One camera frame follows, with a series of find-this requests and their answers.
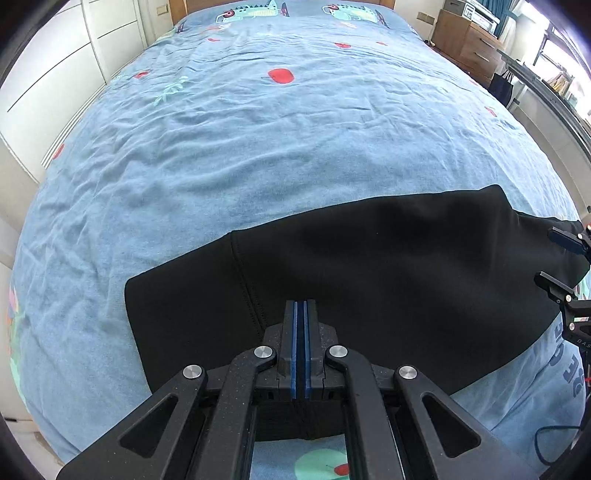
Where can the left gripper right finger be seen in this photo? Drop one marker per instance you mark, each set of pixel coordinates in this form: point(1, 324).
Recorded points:
point(398, 423)

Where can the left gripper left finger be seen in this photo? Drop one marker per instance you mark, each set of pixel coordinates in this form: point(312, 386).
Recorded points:
point(200, 424)

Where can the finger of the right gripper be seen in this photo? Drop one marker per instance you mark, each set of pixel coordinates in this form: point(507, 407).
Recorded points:
point(555, 289)
point(578, 243)

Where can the black pants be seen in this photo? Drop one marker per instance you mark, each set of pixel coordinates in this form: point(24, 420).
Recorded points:
point(445, 282)

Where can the dark bag by dresser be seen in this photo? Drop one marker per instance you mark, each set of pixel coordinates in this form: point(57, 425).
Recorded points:
point(501, 87)

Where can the wooden dresser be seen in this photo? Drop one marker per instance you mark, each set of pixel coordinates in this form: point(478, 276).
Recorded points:
point(468, 46)

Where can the teal curtain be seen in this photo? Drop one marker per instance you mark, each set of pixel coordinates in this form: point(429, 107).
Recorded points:
point(503, 10)

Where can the grey box on dresser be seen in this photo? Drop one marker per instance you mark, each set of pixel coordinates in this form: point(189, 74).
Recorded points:
point(473, 11)

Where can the blue patterned bed sheet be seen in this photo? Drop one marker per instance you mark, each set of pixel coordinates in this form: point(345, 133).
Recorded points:
point(241, 116)

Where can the white wardrobe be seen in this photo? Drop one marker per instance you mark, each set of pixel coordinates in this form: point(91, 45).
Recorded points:
point(61, 71)

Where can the wooden headboard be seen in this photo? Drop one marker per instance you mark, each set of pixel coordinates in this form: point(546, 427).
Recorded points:
point(181, 8)

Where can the long desk with rail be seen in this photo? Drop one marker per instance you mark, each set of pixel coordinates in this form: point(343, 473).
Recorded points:
point(556, 104)

